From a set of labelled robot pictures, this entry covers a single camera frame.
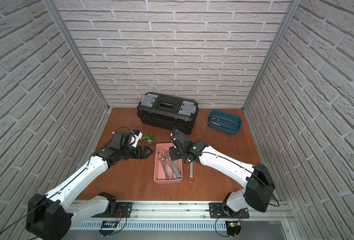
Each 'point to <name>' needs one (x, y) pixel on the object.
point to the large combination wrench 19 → (161, 156)
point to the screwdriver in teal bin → (211, 119)
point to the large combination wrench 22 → (191, 179)
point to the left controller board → (108, 224)
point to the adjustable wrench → (174, 167)
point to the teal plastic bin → (224, 122)
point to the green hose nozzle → (149, 138)
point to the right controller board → (233, 228)
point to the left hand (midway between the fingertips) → (148, 148)
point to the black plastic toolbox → (175, 112)
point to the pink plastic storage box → (159, 174)
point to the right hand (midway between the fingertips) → (174, 151)
